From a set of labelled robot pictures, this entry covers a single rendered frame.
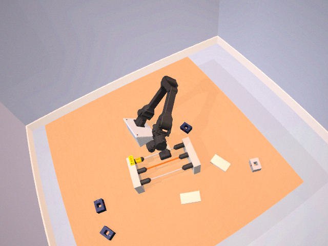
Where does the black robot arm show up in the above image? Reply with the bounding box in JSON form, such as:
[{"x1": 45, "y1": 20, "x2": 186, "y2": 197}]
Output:
[{"x1": 134, "y1": 75, "x2": 178, "y2": 153}]

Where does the cream flat rectangular block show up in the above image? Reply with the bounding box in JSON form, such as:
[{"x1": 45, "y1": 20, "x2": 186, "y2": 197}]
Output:
[
  {"x1": 180, "y1": 191, "x2": 201, "y2": 204},
  {"x1": 210, "y1": 154, "x2": 231, "y2": 172}
]

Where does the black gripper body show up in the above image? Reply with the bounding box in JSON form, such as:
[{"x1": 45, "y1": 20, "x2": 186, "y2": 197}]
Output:
[{"x1": 159, "y1": 149, "x2": 172, "y2": 160}]

